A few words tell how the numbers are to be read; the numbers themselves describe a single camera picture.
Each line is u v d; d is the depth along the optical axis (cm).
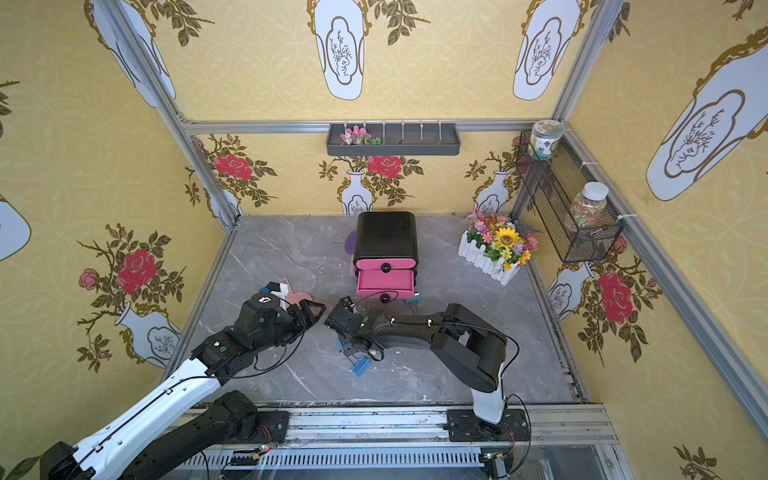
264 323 58
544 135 85
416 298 95
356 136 88
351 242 113
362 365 82
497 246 90
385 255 85
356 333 66
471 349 47
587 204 65
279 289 72
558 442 73
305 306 69
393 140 92
